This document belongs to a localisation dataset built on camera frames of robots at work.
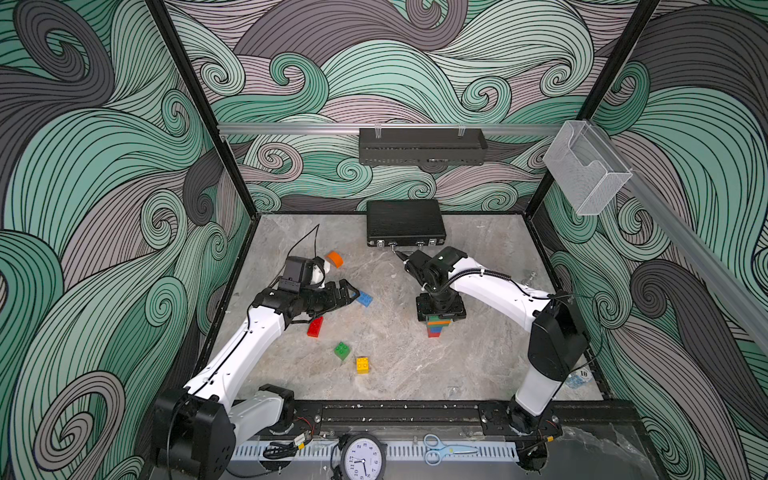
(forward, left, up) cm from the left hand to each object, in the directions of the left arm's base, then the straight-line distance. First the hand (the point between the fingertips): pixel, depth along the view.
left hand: (347, 295), depth 79 cm
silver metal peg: (+14, -59, -10) cm, 61 cm away
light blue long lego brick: (+7, -4, -15) cm, 17 cm away
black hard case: (+37, -19, -11) cm, 43 cm away
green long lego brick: (-7, -23, +2) cm, 25 cm away
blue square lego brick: (-4, -26, -13) cm, 29 cm away
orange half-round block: (+23, +7, -14) cm, 28 cm away
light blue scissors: (-32, -23, -15) cm, 42 cm away
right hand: (-5, -24, -6) cm, 25 cm away
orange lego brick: (-5, -27, -6) cm, 28 cm away
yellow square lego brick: (-14, -4, -13) cm, 20 cm away
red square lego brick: (-4, -26, -16) cm, 30 cm away
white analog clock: (-34, -5, -12) cm, 37 cm away
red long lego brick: (-3, +11, -14) cm, 18 cm away
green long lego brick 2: (-4, -26, -10) cm, 28 cm away
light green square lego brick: (-11, +1, -12) cm, 16 cm away
